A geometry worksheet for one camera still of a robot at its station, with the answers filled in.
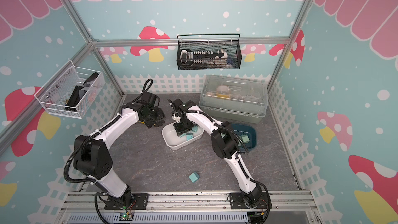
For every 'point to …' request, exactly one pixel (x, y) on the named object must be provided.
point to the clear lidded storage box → (234, 98)
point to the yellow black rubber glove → (159, 122)
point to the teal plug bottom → (194, 177)
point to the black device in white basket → (74, 99)
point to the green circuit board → (126, 216)
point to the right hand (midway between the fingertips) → (181, 132)
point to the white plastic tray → (170, 135)
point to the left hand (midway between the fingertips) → (160, 120)
